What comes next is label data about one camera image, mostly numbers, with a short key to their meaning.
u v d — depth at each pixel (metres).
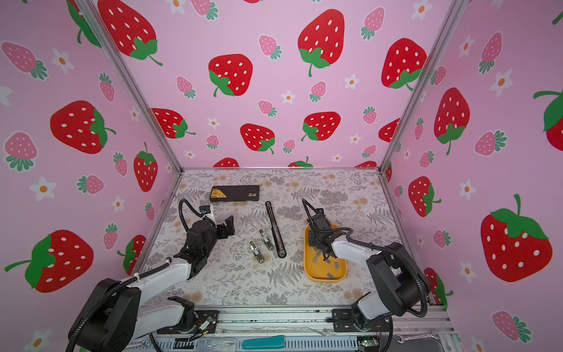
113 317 0.42
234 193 1.08
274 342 0.70
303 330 0.73
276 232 0.95
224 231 0.79
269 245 0.92
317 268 0.87
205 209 0.75
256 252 0.89
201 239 0.67
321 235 0.71
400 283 0.44
